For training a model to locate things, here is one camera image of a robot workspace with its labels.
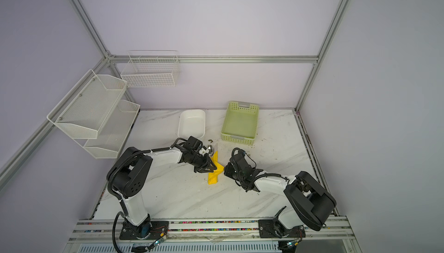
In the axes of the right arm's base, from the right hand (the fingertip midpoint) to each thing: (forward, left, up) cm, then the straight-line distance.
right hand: (221, 169), depth 87 cm
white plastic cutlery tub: (+33, +21, -1) cm, 39 cm away
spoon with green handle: (+13, +7, -2) cm, 15 cm away
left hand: (0, +4, -1) cm, 4 cm away
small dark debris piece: (+21, +8, -4) cm, 23 cm away
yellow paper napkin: (-3, +5, -4) cm, 7 cm away
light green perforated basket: (+36, -11, -6) cm, 38 cm away
